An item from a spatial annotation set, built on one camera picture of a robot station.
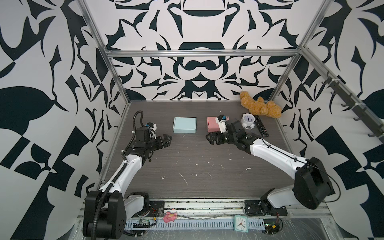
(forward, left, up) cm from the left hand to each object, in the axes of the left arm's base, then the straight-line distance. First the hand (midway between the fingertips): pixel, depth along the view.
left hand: (162, 137), depth 86 cm
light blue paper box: (+14, -13, -9) cm, 21 cm away
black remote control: (+8, -65, -11) cm, 67 cm away
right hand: (0, -28, +3) cm, 28 cm away
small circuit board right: (-44, -52, -13) cm, 69 cm away
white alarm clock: (+17, -56, -9) cm, 59 cm away
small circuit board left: (-39, +8, -15) cm, 42 cm away
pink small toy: (-37, -5, -9) cm, 39 cm away
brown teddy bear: (+24, -64, -3) cm, 69 cm away
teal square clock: (-41, -37, -10) cm, 57 cm away
